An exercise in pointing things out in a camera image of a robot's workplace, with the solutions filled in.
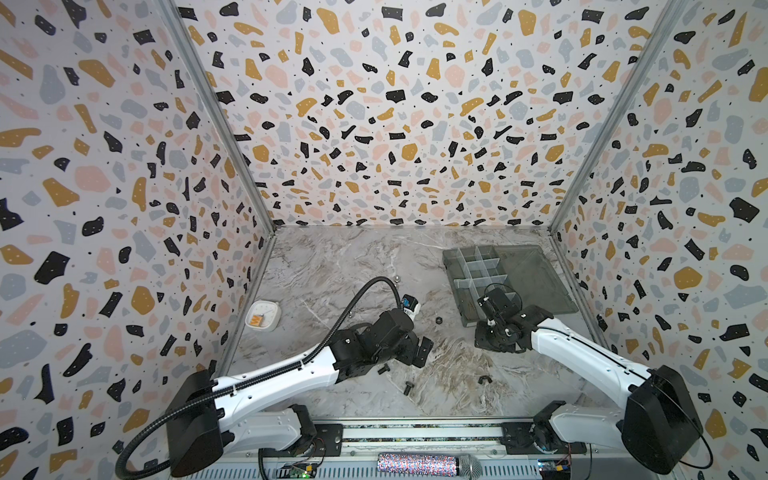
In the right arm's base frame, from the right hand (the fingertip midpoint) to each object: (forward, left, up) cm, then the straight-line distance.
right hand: (475, 335), depth 84 cm
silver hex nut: (+25, +23, -8) cm, 35 cm away
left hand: (-5, +16, +10) cm, 19 cm away
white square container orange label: (+7, +64, -4) cm, 64 cm away
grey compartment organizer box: (+27, -23, -7) cm, 36 cm away
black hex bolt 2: (-12, +19, -7) cm, 24 cm away
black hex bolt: (-7, +25, -7) cm, 27 cm away
